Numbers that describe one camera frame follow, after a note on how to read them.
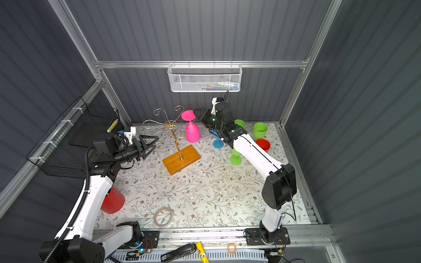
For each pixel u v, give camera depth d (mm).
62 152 687
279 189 463
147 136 667
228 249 708
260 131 978
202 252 693
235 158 994
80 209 423
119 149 598
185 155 1014
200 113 708
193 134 852
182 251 721
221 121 608
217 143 1077
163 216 806
